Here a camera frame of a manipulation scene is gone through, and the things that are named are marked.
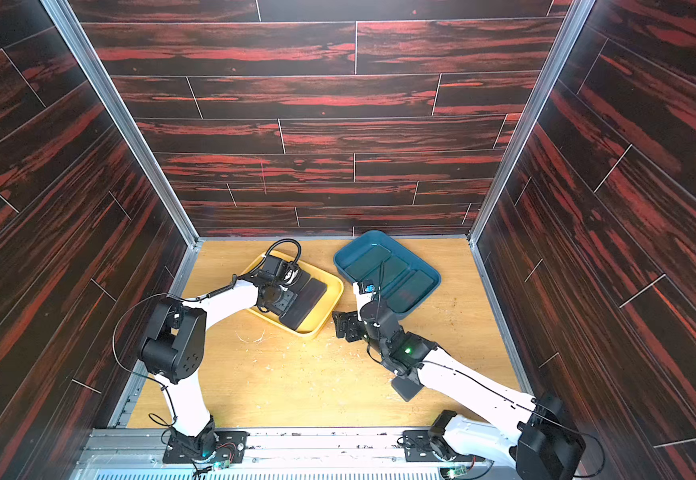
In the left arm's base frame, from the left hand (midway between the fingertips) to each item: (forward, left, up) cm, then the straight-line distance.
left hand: (285, 294), depth 99 cm
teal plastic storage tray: (+20, -40, +1) cm, 45 cm away
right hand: (-14, -23, +14) cm, 30 cm away
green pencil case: (0, -42, +2) cm, 42 cm away
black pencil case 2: (-29, -39, -3) cm, 49 cm away
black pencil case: (+2, -8, -1) cm, 9 cm away
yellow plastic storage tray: (-9, -12, -1) cm, 15 cm away
